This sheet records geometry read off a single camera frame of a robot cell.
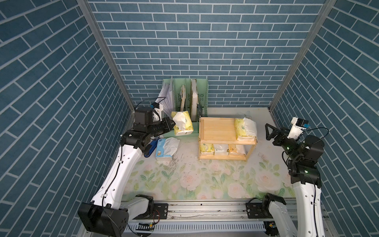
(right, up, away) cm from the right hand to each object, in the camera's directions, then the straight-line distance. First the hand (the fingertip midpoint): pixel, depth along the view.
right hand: (275, 127), depth 68 cm
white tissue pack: (-22, -14, +21) cm, 34 cm away
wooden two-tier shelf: (-23, -3, +13) cm, 27 cm away
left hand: (-45, +2, +3) cm, 45 cm away
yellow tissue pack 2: (-31, -14, +22) cm, 41 cm away
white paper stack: (-56, +15, +23) cm, 62 cm away
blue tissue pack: (-56, -14, +22) cm, 62 cm away
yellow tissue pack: (-43, +1, +5) cm, 44 cm away
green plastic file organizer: (-32, +21, +48) cm, 62 cm away
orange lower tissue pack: (-15, -15, +22) cm, 31 cm away
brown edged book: (-47, +22, +34) cm, 62 cm away
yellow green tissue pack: (-11, -2, +9) cm, 14 cm away
